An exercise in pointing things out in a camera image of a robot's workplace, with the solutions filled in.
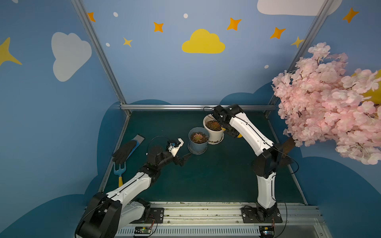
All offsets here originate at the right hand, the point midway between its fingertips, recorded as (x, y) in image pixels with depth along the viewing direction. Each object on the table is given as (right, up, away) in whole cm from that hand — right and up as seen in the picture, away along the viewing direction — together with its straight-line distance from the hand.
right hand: (242, 127), depth 83 cm
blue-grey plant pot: (-25, -13, +10) cm, 30 cm away
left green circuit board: (-53, -51, -11) cm, 74 cm away
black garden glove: (-74, -18, +11) cm, 77 cm away
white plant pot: (-14, -6, +16) cm, 22 cm away
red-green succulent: (-25, -7, +13) cm, 29 cm away
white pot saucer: (-11, -11, +21) cm, 26 cm away
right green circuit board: (+8, -52, -11) cm, 53 cm away
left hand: (-32, -9, -2) cm, 34 cm away
